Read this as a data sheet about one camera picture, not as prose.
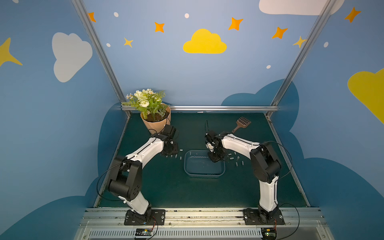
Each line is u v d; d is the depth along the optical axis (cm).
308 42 82
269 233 73
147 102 84
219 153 81
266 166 52
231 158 96
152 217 73
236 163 93
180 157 96
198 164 93
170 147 77
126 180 45
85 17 72
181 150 99
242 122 115
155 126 96
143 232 72
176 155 96
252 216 75
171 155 96
